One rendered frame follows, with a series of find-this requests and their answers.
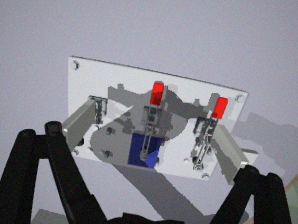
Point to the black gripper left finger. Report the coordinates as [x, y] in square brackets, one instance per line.
[18, 180]

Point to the red-handled toggle clamp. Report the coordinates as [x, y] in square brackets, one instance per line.
[101, 104]

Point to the blue rectangular plate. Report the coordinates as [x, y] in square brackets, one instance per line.
[135, 148]

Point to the toggle clamp with red handle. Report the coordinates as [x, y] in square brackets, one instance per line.
[203, 130]
[156, 97]

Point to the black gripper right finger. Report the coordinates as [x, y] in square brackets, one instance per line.
[272, 209]

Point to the white fixture plate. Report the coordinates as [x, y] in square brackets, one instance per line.
[128, 89]

